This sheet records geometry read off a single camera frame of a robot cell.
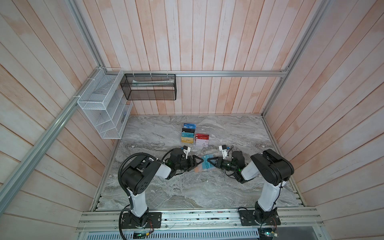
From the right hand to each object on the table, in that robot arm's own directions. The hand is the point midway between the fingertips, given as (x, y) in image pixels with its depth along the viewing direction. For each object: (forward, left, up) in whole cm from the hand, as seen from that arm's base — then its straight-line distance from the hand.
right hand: (208, 160), depth 91 cm
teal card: (-3, +1, -1) cm, 3 cm away
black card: (+20, +13, +4) cm, 25 cm away
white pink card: (+14, +3, -1) cm, 14 cm away
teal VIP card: (+18, +13, +3) cm, 22 cm away
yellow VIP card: (+15, +14, 0) cm, 20 cm away
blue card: (+22, +13, +7) cm, 27 cm away
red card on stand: (+17, +3, +1) cm, 17 cm away
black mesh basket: (+46, +41, +22) cm, 65 cm away
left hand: (-4, +4, 0) cm, 6 cm away
